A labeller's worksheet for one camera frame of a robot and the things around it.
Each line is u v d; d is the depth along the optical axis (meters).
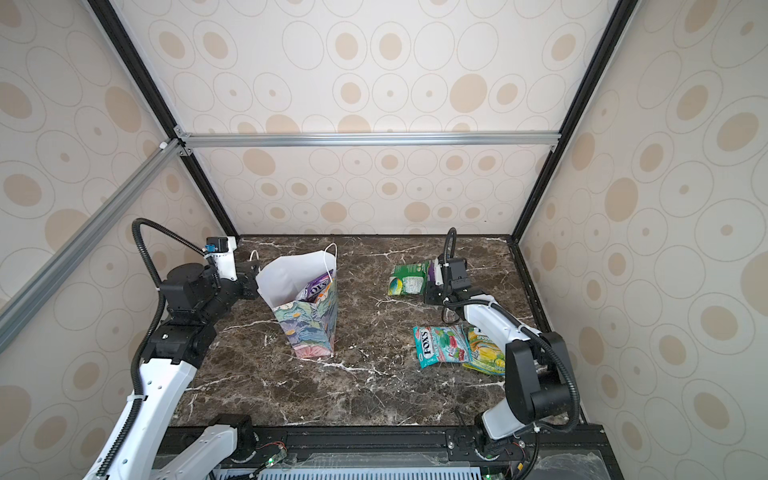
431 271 1.04
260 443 0.73
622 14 0.68
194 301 0.50
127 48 0.73
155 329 0.51
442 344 0.87
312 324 0.77
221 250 0.57
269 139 1.93
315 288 0.83
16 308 0.51
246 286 0.62
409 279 1.01
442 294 0.78
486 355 0.85
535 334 0.47
